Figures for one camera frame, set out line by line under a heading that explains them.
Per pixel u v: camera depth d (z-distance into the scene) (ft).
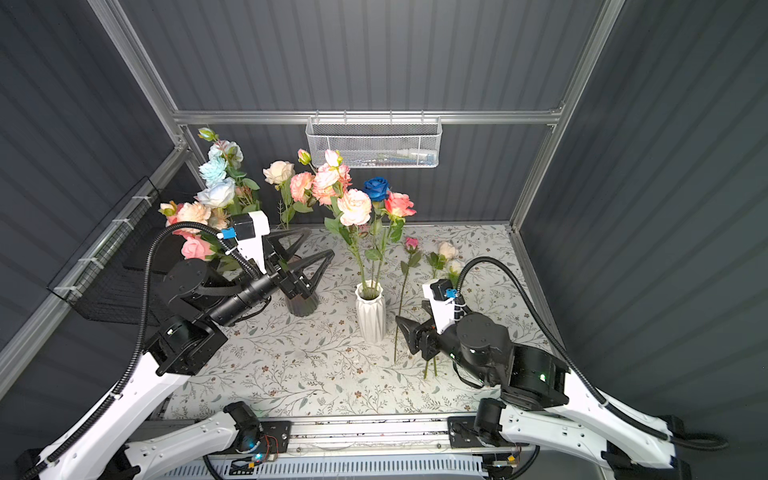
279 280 1.46
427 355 1.71
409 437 2.47
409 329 1.72
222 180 2.20
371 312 2.48
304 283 1.48
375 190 2.17
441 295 1.60
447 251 3.56
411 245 3.60
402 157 2.97
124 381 1.29
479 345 1.33
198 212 2.04
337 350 2.91
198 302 1.27
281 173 2.47
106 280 2.18
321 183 1.86
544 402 1.35
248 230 1.40
